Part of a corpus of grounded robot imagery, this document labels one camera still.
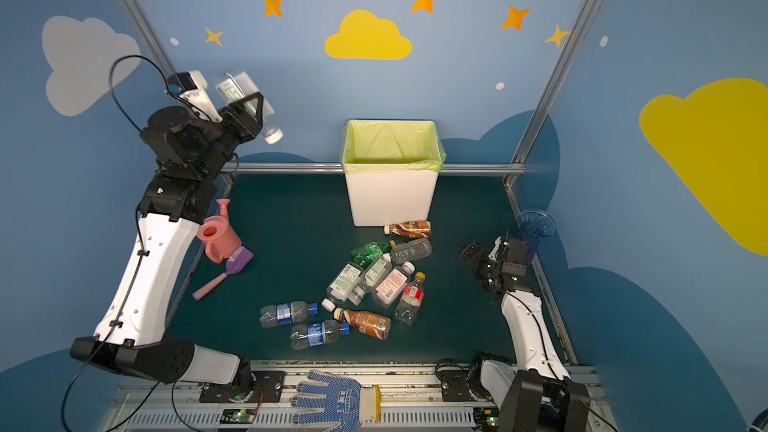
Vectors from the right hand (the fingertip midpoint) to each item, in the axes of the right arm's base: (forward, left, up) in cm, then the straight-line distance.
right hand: (471, 254), depth 85 cm
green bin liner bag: (+36, +31, +9) cm, 49 cm away
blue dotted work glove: (-37, +33, -11) cm, 50 cm away
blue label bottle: (-18, +55, -7) cm, 59 cm away
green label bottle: (-9, +39, -9) cm, 41 cm away
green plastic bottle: (+5, +32, -11) cm, 34 cm away
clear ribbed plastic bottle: (+6, +16, -8) cm, 19 cm away
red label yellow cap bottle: (-10, +17, -11) cm, 23 cm away
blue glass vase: (+8, -19, +5) cm, 21 cm away
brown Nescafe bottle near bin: (+14, +17, -8) cm, 24 cm away
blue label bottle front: (-22, +42, -7) cm, 48 cm away
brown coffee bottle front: (-19, +28, -8) cm, 35 cm away
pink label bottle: (-7, +23, -8) cm, 25 cm away
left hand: (+9, +52, +42) cm, 67 cm away
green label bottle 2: (-5, +28, -7) cm, 29 cm away
